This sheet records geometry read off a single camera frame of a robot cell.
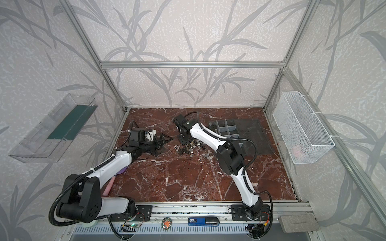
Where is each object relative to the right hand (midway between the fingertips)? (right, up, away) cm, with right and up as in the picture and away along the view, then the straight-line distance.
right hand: (184, 139), depth 94 cm
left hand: (-7, -1, -10) cm, 12 cm away
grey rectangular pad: (+56, -36, -25) cm, 71 cm away
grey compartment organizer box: (+28, +6, +10) cm, 30 cm away
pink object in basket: (+59, -3, -21) cm, 62 cm away
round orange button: (-6, -37, -23) cm, 44 cm away
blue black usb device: (+12, -35, -26) cm, 45 cm away
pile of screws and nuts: (+5, -7, +3) cm, 9 cm away
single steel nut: (-6, -5, +4) cm, 9 cm away
